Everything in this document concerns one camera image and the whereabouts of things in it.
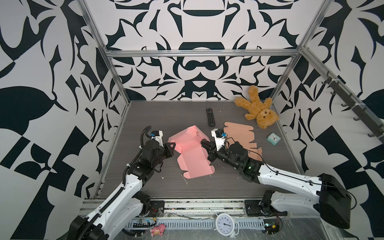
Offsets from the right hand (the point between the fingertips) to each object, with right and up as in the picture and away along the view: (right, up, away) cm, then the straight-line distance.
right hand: (201, 142), depth 71 cm
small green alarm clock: (+48, -2, +26) cm, 54 cm away
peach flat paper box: (+31, 0, +30) cm, 43 cm away
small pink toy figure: (-19, -38, -4) cm, 43 cm away
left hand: (-13, -1, +8) cm, 15 cm away
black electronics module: (+33, -39, 0) cm, 51 cm away
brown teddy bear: (+42, +15, +31) cm, 54 cm away
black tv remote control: (+9, +10, +36) cm, 38 cm away
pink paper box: (-4, -9, +7) cm, 12 cm away
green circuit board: (-29, -40, +2) cm, 49 cm away
